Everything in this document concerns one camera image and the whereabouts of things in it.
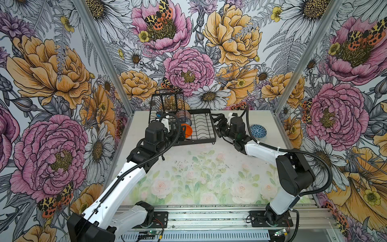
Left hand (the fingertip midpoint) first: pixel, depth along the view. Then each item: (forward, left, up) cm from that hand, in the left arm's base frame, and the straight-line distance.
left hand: (177, 132), depth 74 cm
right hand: (+12, -17, -7) cm, 22 cm away
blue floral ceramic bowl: (+27, -2, -21) cm, 35 cm away
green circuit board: (-37, +11, -28) cm, 48 cm away
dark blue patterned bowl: (+20, -53, -26) cm, 63 cm away
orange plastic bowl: (+18, -5, -21) cm, 28 cm away
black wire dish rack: (+25, -9, -26) cm, 37 cm away
